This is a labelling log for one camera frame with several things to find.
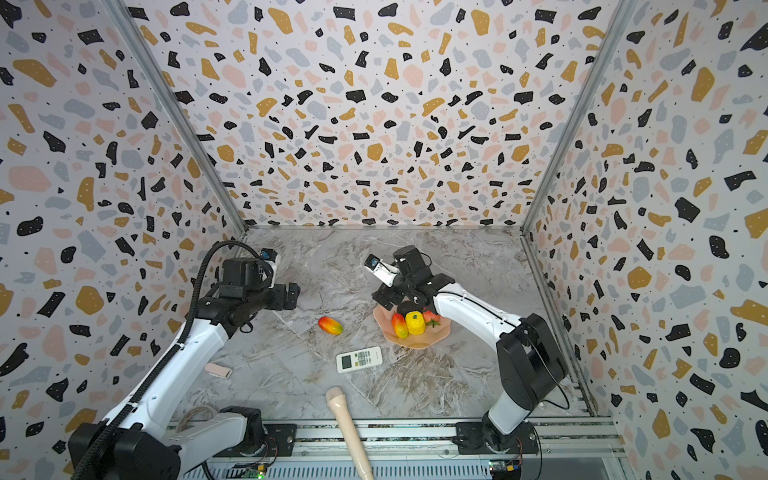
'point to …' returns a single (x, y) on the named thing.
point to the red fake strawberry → (431, 318)
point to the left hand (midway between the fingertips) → (280, 282)
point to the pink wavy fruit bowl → (384, 317)
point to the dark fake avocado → (408, 306)
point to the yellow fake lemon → (415, 323)
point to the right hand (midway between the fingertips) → (378, 273)
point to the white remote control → (358, 359)
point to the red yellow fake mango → (400, 326)
